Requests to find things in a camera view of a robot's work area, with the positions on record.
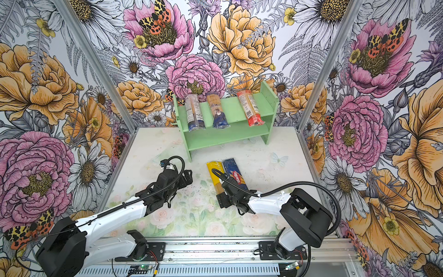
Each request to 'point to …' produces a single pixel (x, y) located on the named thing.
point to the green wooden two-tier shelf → (239, 130)
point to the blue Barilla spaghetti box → (232, 172)
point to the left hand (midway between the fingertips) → (184, 178)
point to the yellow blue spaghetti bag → (219, 118)
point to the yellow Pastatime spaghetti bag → (218, 184)
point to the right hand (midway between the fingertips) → (225, 200)
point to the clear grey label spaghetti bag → (194, 112)
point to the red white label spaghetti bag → (250, 108)
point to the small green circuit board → (141, 267)
